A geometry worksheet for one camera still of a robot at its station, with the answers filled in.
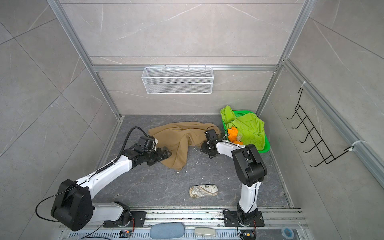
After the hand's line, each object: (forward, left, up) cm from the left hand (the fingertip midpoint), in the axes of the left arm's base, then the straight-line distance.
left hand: (166, 153), depth 85 cm
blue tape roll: (-39, -60, -11) cm, 72 cm away
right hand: (+9, -23, -11) cm, 27 cm away
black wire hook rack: (0, -71, +21) cm, 74 cm away
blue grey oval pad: (-37, -2, -8) cm, 37 cm away
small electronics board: (-37, +19, -13) cm, 43 cm away
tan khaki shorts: (+11, -7, -2) cm, 13 cm away
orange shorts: (+10, -41, 0) cm, 42 cm away
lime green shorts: (+18, -56, -2) cm, 58 cm away
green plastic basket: (+35, -51, -3) cm, 62 cm away
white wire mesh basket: (+47, -6, +18) cm, 50 cm away
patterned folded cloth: (-19, -20, -8) cm, 29 cm away
